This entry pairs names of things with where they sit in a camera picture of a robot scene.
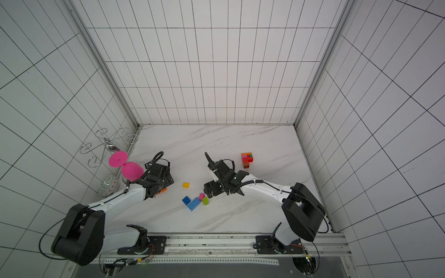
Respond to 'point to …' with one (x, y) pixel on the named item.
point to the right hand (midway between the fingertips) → (211, 183)
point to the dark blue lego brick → (186, 200)
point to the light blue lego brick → (194, 203)
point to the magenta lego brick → (244, 156)
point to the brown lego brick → (246, 166)
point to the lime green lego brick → (205, 201)
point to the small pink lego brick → (201, 195)
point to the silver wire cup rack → (109, 143)
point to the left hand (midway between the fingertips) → (161, 183)
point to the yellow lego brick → (186, 185)
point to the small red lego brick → (245, 164)
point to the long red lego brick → (247, 160)
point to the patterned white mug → (109, 186)
